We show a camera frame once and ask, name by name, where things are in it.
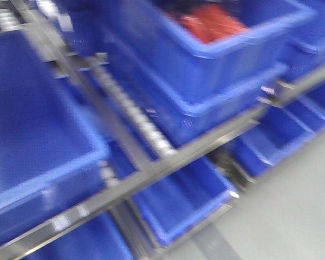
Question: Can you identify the heap of red parts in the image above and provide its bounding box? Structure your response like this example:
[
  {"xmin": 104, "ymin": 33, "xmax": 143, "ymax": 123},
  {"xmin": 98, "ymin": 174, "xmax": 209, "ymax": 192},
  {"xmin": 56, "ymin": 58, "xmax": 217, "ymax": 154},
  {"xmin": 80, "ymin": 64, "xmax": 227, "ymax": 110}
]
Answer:
[{"xmin": 165, "ymin": 2, "xmax": 249, "ymax": 46}]

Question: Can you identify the steel rack with rollers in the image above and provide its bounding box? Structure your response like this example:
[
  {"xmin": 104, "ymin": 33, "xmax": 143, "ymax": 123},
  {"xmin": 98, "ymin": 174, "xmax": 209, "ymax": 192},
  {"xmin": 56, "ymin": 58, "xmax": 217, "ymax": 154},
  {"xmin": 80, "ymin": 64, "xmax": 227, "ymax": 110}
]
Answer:
[{"xmin": 0, "ymin": 0, "xmax": 325, "ymax": 260}]

